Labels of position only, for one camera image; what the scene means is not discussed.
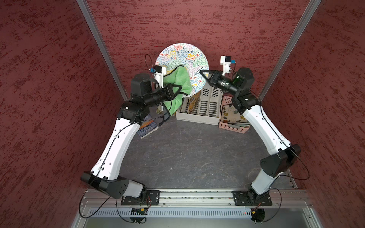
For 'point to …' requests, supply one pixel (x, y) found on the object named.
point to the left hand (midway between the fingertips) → (180, 90)
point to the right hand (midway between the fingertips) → (199, 74)
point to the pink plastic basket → (239, 128)
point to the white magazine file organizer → (204, 107)
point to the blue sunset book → (148, 127)
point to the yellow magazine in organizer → (193, 101)
